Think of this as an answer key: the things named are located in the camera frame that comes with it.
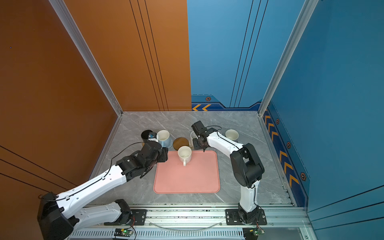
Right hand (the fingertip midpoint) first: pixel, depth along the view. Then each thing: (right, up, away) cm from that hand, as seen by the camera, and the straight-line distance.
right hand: (197, 145), depth 94 cm
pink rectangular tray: (+2, -16, -9) cm, 18 cm away
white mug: (-3, +6, 0) cm, 7 cm away
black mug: (-34, +6, +1) cm, 35 cm away
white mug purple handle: (+22, +7, +2) cm, 23 cm away
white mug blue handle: (-21, +5, -3) cm, 21 cm away
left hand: (-17, 0, -15) cm, 23 cm away
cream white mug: (-8, -6, -2) cm, 10 cm away
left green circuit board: (-36, -39, -23) cm, 58 cm away
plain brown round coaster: (-12, +1, +9) cm, 15 cm away
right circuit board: (+26, -38, -24) cm, 52 cm away
